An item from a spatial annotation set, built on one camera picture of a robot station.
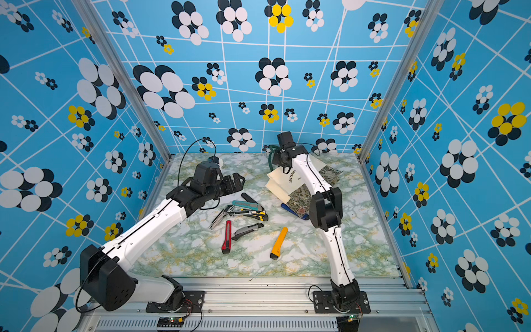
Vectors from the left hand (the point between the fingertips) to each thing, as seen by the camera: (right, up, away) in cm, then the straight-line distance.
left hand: (240, 179), depth 80 cm
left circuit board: (-24, -50, -7) cm, 56 cm away
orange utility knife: (+14, -30, +5) cm, 33 cm away
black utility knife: (0, -10, +22) cm, 24 cm away
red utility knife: (-7, -29, +7) cm, 30 cm away
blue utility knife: (+28, -18, +14) cm, 36 cm away
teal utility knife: (+1, -13, +19) cm, 23 cm away
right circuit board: (+38, -48, -11) cm, 63 cm away
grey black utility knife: (0, -23, +11) cm, 26 cm away
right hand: (+17, +10, +21) cm, 29 cm away
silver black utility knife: (-11, -18, +16) cm, 27 cm away
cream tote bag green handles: (+22, -4, +17) cm, 28 cm away
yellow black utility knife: (+7, -17, +15) cm, 24 cm away
